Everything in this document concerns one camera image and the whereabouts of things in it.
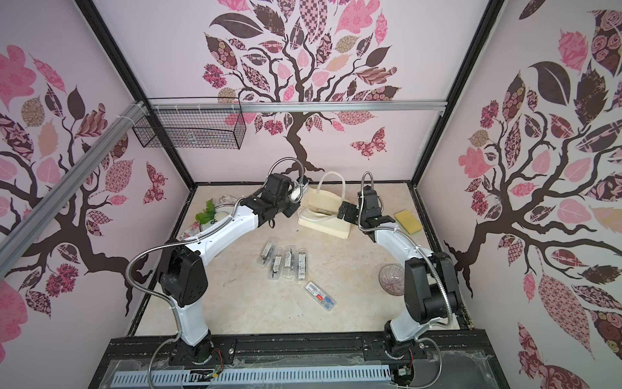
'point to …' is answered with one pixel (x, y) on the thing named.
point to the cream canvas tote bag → (320, 205)
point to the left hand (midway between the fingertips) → (292, 199)
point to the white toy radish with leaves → (208, 214)
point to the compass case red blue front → (327, 301)
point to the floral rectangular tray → (224, 209)
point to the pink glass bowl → (392, 279)
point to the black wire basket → (193, 123)
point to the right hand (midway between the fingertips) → (351, 208)
